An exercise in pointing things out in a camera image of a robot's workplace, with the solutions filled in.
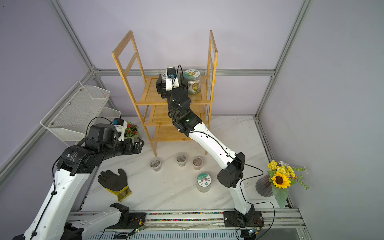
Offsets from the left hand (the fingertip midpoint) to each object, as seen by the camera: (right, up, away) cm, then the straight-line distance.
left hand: (133, 146), depth 66 cm
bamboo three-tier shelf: (+4, +19, +15) cm, 24 cm away
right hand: (+17, +31, -1) cm, 35 cm away
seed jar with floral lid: (+33, -21, +12) cm, 40 cm away
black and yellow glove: (-18, -24, +18) cm, 35 cm away
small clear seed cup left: (+4, -13, +22) cm, 26 cm away
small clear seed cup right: (+29, -13, +22) cm, 39 cm away
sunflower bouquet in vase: (+65, -13, -2) cm, 67 cm away
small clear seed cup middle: (+19, -11, +24) cm, 32 cm away
